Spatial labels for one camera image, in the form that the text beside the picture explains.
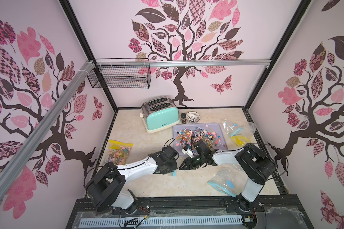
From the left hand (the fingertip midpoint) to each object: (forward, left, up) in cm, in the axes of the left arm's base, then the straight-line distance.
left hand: (175, 171), depth 85 cm
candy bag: (-2, +1, 0) cm, 2 cm away
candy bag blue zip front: (+30, -43, +1) cm, 53 cm away
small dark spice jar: (+38, -7, +8) cm, 40 cm away
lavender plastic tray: (+33, -36, -1) cm, 49 cm away
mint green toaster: (+34, +10, +16) cm, 39 cm away
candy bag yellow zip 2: (+13, +37, 0) cm, 39 cm away
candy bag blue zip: (-5, -32, +1) cm, 32 cm away
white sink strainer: (+43, -15, +2) cm, 45 cm away
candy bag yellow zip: (+29, -54, +3) cm, 61 cm away
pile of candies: (+25, -11, 0) cm, 27 cm away
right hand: (+1, -3, +1) cm, 4 cm away
